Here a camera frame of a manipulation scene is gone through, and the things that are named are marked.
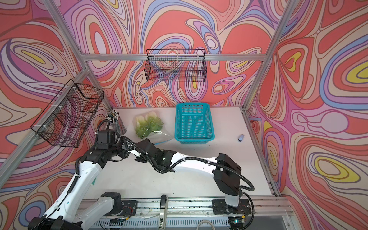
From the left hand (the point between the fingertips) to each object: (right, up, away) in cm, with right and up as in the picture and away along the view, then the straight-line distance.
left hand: (139, 142), depth 77 cm
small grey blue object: (+64, 0, +21) cm, 68 cm away
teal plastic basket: (+32, +10, +34) cm, 47 cm away
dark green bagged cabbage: (-2, +8, +21) cm, 22 cm away
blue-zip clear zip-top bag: (+9, +1, +19) cm, 21 cm away
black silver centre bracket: (+15, -33, -8) cm, 37 cm away
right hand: (+1, -2, -3) cm, 4 cm away
